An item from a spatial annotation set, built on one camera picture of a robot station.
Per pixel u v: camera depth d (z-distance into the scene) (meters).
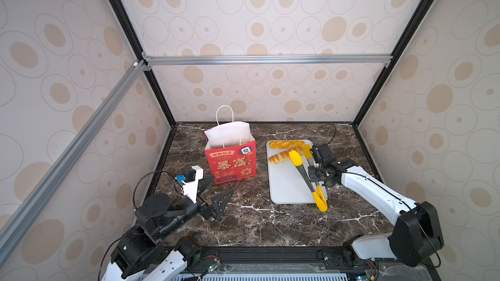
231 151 0.78
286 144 1.06
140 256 0.40
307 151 0.72
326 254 0.74
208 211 0.50
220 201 0.52
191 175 0.48
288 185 0.94
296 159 0.74
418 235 0.41
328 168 0.60
